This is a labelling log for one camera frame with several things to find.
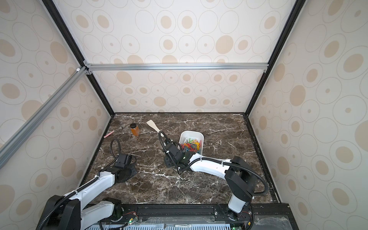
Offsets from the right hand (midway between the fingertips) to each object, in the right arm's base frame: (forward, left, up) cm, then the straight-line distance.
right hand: (173, 155), depth 86 cm
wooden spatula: (+21, +12, -7) cm, 26 cm away
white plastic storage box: (+16, -11, -8) cm, 21 cm away
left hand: (-7, +22, -7) cm, 24 cm away
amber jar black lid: (+19, +30, 0) cm, 35 cm away
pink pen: (+19, +52, -6) cm, 55 cm away
